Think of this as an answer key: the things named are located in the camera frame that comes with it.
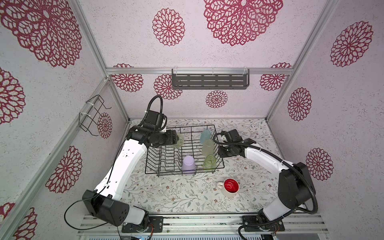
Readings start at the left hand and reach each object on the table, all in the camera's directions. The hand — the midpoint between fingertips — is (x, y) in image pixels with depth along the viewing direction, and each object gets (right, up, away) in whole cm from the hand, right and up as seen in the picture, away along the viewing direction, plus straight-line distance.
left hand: (171, 141), depth 76 cm
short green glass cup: (+21, -14, +12) cm, 28 cm away
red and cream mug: (+32, -27, +9) cm, 42 cm away
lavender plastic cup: (+9, -13, +5) cm, 17 cm away
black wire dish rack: (+13, -8, +26) cm, 30 cm away
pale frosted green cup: (+20, -5, +15) cm, 25 cm away
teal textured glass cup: (+20, +3, +25) cm, 32 cm away
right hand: (+27, -6, +13) cm, 30 cm away
